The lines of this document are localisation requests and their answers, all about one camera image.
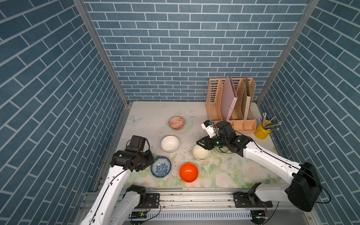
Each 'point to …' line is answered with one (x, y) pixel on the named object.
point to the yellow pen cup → (262, 133)
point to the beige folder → (246, 101)
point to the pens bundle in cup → (271, 125)
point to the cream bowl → (200, 153)
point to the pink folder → (228, 99)
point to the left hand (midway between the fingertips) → (157, 159)
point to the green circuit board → (138, 214)
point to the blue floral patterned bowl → (161, 167)
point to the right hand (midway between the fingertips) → (199, 142)
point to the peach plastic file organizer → (213, 102)
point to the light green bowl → (222, 149)
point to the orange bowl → (188, 172)
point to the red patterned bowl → (176, 123)
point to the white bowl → (170, 144)
